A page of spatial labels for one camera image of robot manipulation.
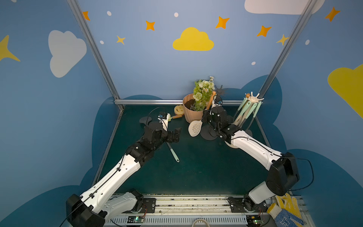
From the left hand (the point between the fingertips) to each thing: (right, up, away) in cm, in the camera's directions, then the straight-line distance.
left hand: (176, 126), depth 73 cm
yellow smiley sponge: (0, +12, +43) cm, 44 cm away
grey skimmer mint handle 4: (-3, -18, +21) cm, 28 cm away
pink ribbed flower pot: (+9, +7, +28) cm, 30 cm away
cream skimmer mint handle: (+36, +8, +2) cm, 37 cm away
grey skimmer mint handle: (+36, +11, +3) cm, 37 cm away
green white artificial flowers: (+17, +22, +19) cm, 34 cm away
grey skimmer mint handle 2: (+38, +5, +2) cm, 39 cm away
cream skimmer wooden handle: (+12, -2, +21) cm, 24 cm away
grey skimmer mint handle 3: (+45, -5, +15) cm, 48 cm away
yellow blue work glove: (+57, -44, -1) cm, 72 cm away
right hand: (+18, +10, +10) cm, 23 cm away
